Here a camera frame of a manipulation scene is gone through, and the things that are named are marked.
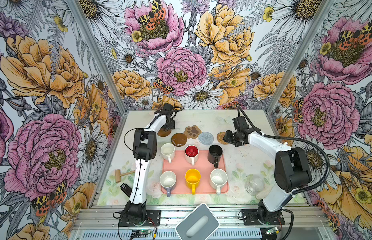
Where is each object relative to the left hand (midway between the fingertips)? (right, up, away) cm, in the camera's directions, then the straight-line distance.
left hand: (165, 129), depth 109 cm
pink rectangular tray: (+12, -26, -23) cm, 37 cm away
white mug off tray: (+4, -12, -16) cm, 21 cm away
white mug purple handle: (+5, -27, -24) cm, 36 cm away
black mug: (+33, -14, -17) cm, 39 cm away
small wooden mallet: (-24, -25, -22) cm, 41 cm away
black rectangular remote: (-16, -30, -29) cm, 45 cm away
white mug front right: (+34, -27, -23) cm, 49 cm away
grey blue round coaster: (+28, -6, -3) cm, 29 cm away
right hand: (+40, -8, -15) cm, 43 cm away
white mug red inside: (+18, -14, -14) cm, 27 cm away
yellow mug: (+19, -26, -22) cm, 39 cm away
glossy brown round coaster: (+10, -7, -3) cm, 12 cm away
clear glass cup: (+53, -30, -24) cm, 66 cm away
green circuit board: (-6, -47, -37) cm, 61 cm away
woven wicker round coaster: (+38, -6, -4) cm, 39 cm away
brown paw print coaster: (+19, -2, 0) cm, 19 cm away
